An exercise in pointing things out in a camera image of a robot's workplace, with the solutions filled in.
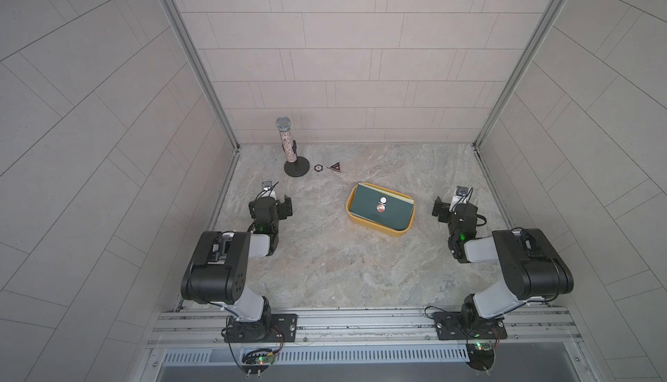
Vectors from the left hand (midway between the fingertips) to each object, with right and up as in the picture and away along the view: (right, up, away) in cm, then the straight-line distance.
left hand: (276, 193), depth 95 cm
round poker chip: (+14, +9, +14) cm, 22 cm away
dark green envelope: (+38, -4, -4) cm, 39 cm away
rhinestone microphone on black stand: (+5, +10, +13) cm, 17 cm away
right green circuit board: (+62, -40, -27) cm, 78 cm away
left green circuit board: (+3, -39, -30) cm, 49 cm away
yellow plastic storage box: (+35, -10, -8) cm, 37 cm away
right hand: (+64, -1, -1) cm, 64 cm away
